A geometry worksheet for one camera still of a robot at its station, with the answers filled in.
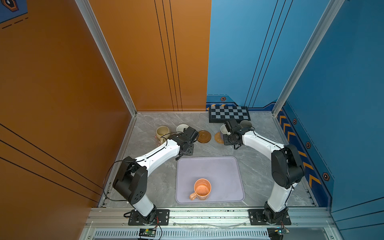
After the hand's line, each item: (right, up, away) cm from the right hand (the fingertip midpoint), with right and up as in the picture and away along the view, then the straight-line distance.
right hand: (226, 139), depth 95 cm
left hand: (-25, -5, -7) cm, 27 cm away
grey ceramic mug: (+14, +11, +6) cm, 19 cm away
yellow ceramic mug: (-43, +5, +4) cm, 44 cm away
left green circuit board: (-43, -43, -24) cm, 65 cm away
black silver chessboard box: (-1, +18, +20) cm, 27 cm away
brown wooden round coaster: (-14, +1, +10) cm, 17 cm away
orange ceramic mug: (-16, -26, -13) cm, 33 cm away
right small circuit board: (+19, -42, -25) cm, 53 cm away
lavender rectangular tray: (-3, -20, -5) cm, 21 cm away
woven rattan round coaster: (-4, 0, +9) cm, 10 cm away
